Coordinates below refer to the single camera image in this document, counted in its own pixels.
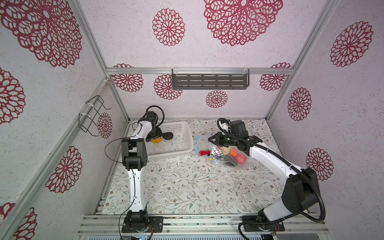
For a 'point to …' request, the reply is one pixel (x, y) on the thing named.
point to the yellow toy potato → (157, 140)
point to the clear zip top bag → (228, 155)
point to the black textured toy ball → (168, 135)
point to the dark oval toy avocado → (230, 163)
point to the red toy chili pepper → (204, 152)
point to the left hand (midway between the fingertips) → (155, 139)
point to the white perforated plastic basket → (181, 142)
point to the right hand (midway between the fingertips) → (208, 136)
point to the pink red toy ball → (241, 158)
